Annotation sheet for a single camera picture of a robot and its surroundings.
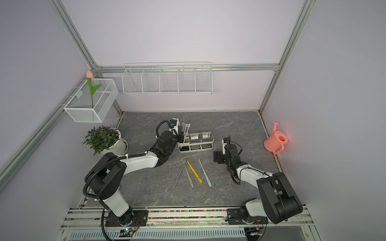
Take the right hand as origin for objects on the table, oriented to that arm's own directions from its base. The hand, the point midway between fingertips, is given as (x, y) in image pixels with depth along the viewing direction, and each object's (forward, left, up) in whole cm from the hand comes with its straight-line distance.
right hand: (220, 150), depth 93 cm
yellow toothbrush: (-12, +16, -4) cm, 21 cm away
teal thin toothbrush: (-14, +10, -4) cm, 17 cm away
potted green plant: (0, +66, +14) cm, 67 cm away
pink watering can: (+3, -34, +5) cm, 35 cm away
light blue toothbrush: (+10, +21, +8) cm, 25 cm away
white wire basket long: (+45, +17, +22) cm, 53 cm away
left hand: (+9, +23, +14) cm, 29 cm away
